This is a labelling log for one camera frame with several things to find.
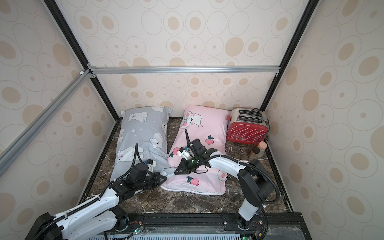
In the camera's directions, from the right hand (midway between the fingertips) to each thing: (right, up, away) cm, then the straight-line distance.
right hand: (181, 170), depth 80 cm
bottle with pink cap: (+49, +12, +11) cm, 52 cm away
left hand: (-5, -4, -1) cm, 7 cm away
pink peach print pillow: (+18, +26, +20) cm, 37 cm away
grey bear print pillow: (-22, +24, +14) cm, 36 cm away
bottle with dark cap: (+44, +7, +10) cm, 45 cm away
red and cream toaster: (+41, +25, +15) cm, 50 cm away
